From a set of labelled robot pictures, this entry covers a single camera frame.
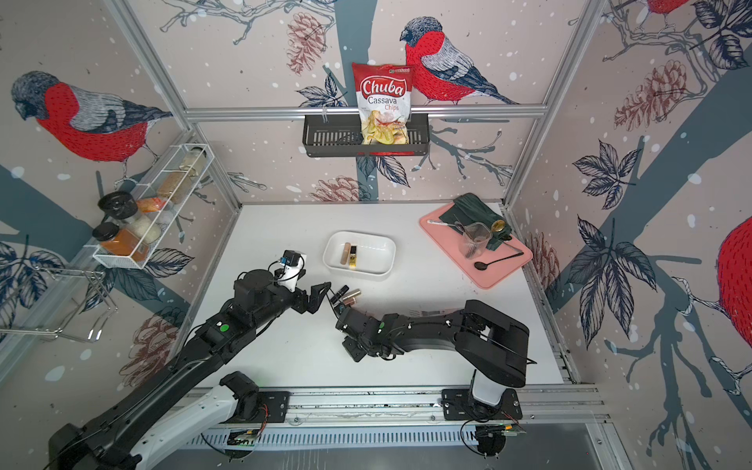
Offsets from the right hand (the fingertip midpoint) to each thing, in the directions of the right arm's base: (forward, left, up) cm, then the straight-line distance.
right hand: (351, 341), depth 84 cm
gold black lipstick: (+28, +2, +2) cm, 28 cm away
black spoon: (+28, -43, 0) cm, 51 cm away
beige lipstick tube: (+29, +6, -1) cm, 30 cm away
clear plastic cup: (+31, -38, +10) cm, 50 cm away
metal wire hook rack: (-5, +56, +25) cm, 61 cm away
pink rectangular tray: (+28, -46, -1) cm, 54 cm away
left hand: (+10, +7, +21) cm, 24 cm away
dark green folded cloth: (+55, -42, 0) cm, 70 cm away
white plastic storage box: (+32, -5, 0) cm, 32 cm away
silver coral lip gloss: (+13, +2, -1) cm, 13 cm away
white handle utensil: (+47, -31, -1) cm, 56 cm away
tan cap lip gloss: (+15, +2, 0) cm, 15 cm away
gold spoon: (+37, -47, +11) cm, 61 cm away
